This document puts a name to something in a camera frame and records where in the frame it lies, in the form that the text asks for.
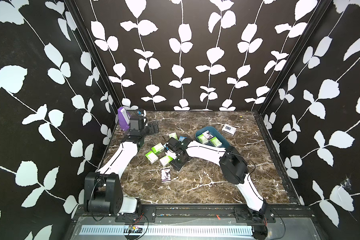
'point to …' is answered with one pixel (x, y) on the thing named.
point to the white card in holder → (125, 115)
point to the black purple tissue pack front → (165, 175)
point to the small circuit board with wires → (133, 229)
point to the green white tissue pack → (216, 141)
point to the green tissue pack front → (202, 139)
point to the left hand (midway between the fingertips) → (151, 121)
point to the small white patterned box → (229, 129)
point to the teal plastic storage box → (215, 133)
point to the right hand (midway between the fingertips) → (176, 163)
